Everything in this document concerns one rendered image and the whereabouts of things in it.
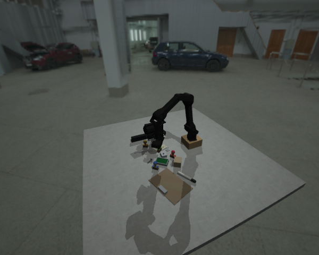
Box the red rubber stamp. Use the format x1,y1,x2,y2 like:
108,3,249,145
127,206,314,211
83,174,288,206
170,150,176,159

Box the cream inspection card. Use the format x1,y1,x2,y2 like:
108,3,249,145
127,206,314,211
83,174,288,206
161,144,168,151

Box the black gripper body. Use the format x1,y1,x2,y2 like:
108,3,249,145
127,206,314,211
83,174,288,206
151,130,166,149

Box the brown clipboard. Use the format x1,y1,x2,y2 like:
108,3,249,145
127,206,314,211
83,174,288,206
149,168,193,205

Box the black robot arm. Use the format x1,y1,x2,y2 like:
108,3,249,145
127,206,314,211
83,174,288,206
143,92,199,141

